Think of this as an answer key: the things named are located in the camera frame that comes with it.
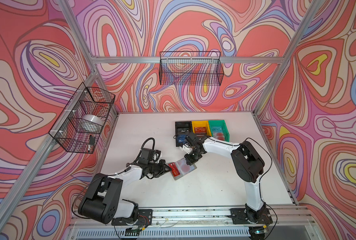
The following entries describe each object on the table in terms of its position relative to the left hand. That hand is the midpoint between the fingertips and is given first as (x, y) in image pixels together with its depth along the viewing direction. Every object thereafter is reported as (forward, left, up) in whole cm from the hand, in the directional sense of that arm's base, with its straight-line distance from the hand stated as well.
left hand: (172, 168), depth 86 cm
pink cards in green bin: (+27, -31, -2) cm, 42 cm away
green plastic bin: (+29, -36, +1) cm, 46 cm away
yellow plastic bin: (+34, -21, +1) cm, 40 cm away
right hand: (+4, -10, -5) cm, 12 cm away
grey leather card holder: (+1, -4, -3) cm, 5 cm away
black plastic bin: (+31, -6, -2) cm, 32 cm away
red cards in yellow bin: (+30, -19, -3) cm, 36 cm away
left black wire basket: (+11, +46, +25) cm, 54 cm away
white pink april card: (+2, -7, -2) cm, 8 cm away
